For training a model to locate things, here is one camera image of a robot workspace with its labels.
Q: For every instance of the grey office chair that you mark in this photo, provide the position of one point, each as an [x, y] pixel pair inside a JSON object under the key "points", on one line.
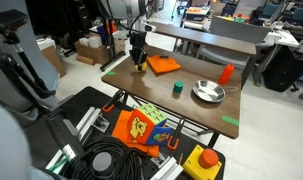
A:
{"points": [[229, 43]]}

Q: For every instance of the orange squeeze bottle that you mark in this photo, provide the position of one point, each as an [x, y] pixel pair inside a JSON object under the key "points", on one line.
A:
{"points": [[226, 74]]}

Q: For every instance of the green tape strip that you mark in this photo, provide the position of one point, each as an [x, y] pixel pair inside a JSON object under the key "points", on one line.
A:
{"points": [[230, 120]]}

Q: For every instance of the black base platform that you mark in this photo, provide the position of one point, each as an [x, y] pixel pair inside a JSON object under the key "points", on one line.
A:
{"points": [[91, 110]]}

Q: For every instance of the cardboard box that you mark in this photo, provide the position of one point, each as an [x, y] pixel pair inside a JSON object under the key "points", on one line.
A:
{"points": [[92, 51]]}

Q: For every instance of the black tripod stand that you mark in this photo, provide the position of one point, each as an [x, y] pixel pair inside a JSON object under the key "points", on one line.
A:
{"points": [[108, 43]]}

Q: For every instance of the black bin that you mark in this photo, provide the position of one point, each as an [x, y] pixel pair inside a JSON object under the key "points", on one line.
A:
{"points": [[284, 68]]}

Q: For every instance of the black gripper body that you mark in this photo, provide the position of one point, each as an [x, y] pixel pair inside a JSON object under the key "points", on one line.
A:
{"points": [[138, 45]]}

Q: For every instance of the wooden table with shelf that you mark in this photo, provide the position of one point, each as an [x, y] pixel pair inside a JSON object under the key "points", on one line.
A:
{"points": [[177, 83]]}

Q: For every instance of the orange folded cloth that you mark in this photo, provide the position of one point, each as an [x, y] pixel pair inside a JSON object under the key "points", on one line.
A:
{"points": [[163, 64]]}

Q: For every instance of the aluminium extrusion rail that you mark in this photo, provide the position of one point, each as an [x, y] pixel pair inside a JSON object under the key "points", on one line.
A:
{"points": [[79, 131]]}

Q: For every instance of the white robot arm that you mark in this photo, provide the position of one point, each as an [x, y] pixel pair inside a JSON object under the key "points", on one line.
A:
{"points": [[122, 8]]}

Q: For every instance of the colourful plush cube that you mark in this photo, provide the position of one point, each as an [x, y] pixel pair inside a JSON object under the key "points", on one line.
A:
{"points": [[146, 124]]}

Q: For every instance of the orange black clamp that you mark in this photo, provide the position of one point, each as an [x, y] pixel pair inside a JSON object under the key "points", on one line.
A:
{"points": [[112, 101], [175, 136]]}

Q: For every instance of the silver metal pan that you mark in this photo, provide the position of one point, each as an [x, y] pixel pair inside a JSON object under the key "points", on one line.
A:
{"points": [[208, 90]]}

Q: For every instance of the small green tape piece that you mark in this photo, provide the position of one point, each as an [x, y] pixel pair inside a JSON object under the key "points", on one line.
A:
{"points": [[110, 73]]}

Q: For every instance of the black camera on stand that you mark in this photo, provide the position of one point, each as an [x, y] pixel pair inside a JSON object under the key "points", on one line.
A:
{"points": [[14, 46]]}

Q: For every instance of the yellow box red button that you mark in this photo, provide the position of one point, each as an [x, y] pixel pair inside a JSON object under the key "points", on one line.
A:
{"points": [[202, 163]]}

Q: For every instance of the green cylinder cup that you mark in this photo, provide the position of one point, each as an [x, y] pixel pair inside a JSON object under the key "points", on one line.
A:
{"points": [[178, 87]]}

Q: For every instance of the orange cloth under cube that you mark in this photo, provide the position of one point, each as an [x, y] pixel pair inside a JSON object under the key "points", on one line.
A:
{"points": [[123, 130]]}

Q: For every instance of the yellow soft object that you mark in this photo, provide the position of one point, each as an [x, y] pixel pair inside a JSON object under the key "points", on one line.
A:
{"points": [[140, 67]]}

